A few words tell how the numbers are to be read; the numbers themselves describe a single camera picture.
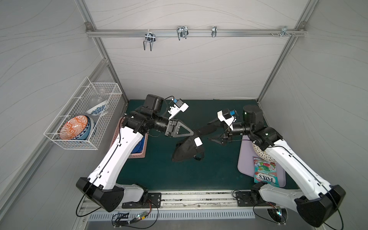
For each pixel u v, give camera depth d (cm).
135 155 85
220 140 58
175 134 52
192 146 53
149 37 78
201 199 75
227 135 55
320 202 37
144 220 68
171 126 50
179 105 53
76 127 61
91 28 77
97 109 64
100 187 37
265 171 80
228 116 53
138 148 90
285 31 77
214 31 77
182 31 76
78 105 67
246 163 86
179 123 52
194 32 81
